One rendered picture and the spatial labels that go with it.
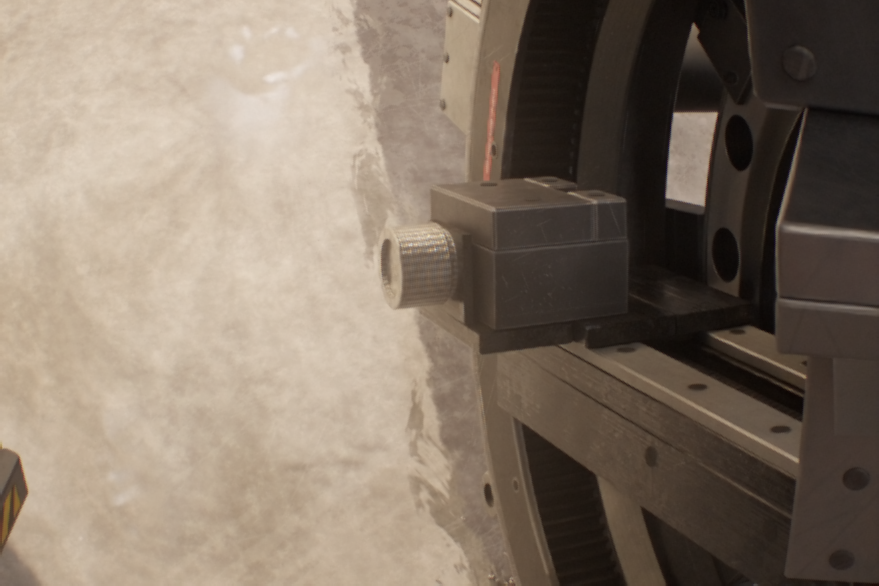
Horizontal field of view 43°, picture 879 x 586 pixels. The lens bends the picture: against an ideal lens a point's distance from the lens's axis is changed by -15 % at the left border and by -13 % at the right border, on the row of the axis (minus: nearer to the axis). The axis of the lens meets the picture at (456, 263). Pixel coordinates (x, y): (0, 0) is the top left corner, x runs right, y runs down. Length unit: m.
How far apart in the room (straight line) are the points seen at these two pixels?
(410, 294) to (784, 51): 0.48
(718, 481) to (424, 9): 1.27
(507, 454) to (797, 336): 0.67
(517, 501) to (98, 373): 0.56
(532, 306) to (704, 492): 0.15
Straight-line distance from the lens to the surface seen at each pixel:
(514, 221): 0.64
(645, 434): 0.61
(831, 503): 0.23
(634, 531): 0.82
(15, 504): 0.84
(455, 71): 0.95
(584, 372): 0.66
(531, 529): 0.81
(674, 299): 0.71
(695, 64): 0.99
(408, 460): 1.23
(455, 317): 0.67
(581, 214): 0.65
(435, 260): 0.65
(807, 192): 0.17
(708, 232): 0.82
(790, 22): 0.19
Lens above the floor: 1.01
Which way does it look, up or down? 46 degrees down
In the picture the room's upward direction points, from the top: 16 degrees clockwise
